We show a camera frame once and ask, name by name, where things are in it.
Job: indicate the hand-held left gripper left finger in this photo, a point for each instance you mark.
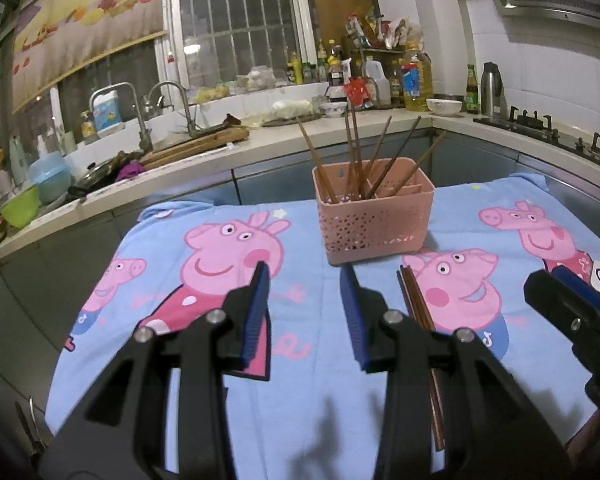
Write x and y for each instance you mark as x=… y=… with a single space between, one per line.
x=257 y=310

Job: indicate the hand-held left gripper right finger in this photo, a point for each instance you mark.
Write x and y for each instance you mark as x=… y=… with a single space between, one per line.
x=352 y=310

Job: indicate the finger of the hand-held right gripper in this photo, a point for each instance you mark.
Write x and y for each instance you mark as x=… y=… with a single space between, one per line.
x=575 y=282
x=555 y=300

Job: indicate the brown wooden chopstick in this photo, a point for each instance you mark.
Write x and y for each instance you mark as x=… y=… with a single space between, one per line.
x=414 y=300
x=421 y=300

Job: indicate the pink plastic utensil basket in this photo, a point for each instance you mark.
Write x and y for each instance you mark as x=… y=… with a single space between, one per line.
x=375 y=230

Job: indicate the bundle of wooden chopsticks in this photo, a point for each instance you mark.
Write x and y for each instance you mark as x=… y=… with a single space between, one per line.
x=355 y=160

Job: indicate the person's right hand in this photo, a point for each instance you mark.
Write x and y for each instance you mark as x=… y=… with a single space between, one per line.
x=595 y=440

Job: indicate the blue pig printed blanket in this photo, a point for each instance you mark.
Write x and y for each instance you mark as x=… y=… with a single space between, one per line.
x=320 y=385

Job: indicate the black gas stove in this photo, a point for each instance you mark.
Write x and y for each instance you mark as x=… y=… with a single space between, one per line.
x=530 y=125

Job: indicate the wooden cutting board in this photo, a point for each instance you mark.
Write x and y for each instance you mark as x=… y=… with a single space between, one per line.
x=195 y=145

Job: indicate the purple cloth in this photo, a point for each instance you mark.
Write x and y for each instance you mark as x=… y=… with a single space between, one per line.
x=129 y=171

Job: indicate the dark round board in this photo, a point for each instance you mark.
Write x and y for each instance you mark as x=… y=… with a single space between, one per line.
x=290 y=121

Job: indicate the blue patterned white bowl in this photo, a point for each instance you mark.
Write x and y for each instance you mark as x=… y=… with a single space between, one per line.
x=332 y=109

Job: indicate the white dough bag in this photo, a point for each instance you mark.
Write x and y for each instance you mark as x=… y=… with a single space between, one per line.
x=292 y=108

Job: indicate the dark wok with lid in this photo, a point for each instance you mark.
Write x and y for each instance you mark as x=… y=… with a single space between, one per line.
x=97 y=175

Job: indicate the stainless steel kettle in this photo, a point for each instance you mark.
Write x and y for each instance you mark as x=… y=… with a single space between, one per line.
x=491 y=90

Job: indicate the steel kitchen faucet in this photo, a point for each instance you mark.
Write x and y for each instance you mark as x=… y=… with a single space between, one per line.
x=187 y=110
x=142 y=125

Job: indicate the green sauce bottle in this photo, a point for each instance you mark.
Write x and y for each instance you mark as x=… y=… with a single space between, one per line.
x=472 y=92

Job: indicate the red packet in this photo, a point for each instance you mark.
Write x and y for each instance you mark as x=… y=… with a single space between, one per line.
x=357 y=91

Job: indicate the plain white bowl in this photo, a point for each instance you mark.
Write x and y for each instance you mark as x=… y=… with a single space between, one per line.
x=444 y=106

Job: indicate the bag of yellow food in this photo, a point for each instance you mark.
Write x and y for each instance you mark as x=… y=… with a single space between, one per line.
x=210 y=93

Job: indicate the white plastic jug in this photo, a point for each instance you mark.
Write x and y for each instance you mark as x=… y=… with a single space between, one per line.
x=377 y=85

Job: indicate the clear plastic food container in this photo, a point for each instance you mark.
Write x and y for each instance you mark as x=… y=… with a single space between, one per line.
x=260 y=80

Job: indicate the large yellow oil bottle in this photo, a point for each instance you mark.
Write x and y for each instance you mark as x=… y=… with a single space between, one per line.
x=416 y=80

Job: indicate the yellow squeeze bottle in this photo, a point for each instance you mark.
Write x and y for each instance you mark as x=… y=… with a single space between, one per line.
x=295 y=70

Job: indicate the dark soy sauce bottle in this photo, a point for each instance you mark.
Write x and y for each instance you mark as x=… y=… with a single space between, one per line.
x=335 y=67

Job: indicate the white blue-label detergent jug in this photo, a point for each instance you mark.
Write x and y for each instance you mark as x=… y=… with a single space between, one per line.
x=107 y=115

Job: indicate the light blue plastic container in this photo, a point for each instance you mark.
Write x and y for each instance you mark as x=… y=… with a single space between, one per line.
x=50 y=177

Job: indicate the small yellow bottle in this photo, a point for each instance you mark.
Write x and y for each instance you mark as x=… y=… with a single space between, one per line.
x=87 y=127

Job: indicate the green plastic basin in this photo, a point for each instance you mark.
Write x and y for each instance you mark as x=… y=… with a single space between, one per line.
x=19 y=207

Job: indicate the rack of seasoning packets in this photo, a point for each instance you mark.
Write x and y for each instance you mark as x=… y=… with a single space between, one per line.
x=380 y=32

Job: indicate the pale green bottle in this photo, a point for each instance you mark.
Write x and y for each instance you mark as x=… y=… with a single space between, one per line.
x=17 y=160

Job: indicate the barred window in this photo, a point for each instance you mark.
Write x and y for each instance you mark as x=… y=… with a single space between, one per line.
x=240 y=10

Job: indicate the brown cardboard sheet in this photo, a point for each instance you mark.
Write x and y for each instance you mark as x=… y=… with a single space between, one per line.
x=340 y=0

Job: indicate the fruit printed window blind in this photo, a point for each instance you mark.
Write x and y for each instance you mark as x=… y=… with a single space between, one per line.
x=80 y=10

